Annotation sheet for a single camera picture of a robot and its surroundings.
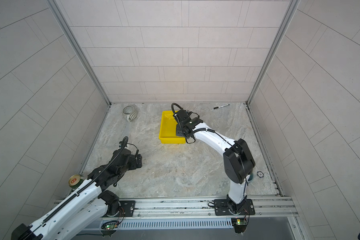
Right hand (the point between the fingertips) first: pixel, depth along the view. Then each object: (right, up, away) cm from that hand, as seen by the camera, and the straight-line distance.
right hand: (179, 132), depth 88 cm
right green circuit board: (+29, -40, -20) cm, 54 cm away
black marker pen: (+31, +17, +27) cm, 44 cm away
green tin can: (-48, -21, -19) cm, 56 cm away
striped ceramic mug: (-35, +11, +14) cm, 40 cm away
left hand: (-22, -13, -6) cm, 26 cm away
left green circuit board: (-29, -38, -24) cm, 54 cm away
